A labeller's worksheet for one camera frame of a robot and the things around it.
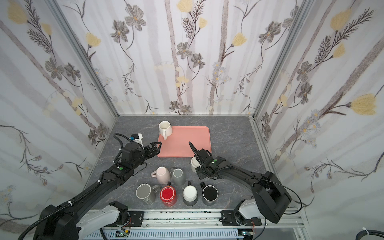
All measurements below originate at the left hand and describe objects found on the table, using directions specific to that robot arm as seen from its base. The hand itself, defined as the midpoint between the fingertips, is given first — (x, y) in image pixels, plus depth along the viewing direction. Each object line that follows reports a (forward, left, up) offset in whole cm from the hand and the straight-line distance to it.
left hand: (154, 141), depth 81 cm
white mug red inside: (-9, -22, -11) cm, 26 cm away
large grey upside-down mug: (-25, +1, -8) cm, 26 cm away
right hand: (-11, -24, -12) cm, 29 cm away
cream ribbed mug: (+19, -3, -13) cm, 23 cm away
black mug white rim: (-26, -29, -9) cm, 40 cm away
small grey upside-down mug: (-17, -13, -9) cm, 23 cm away
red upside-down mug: (-26, -9, -10) cm, 29 cm away
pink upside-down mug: (-15, -5, -10) cm, 19 cm away
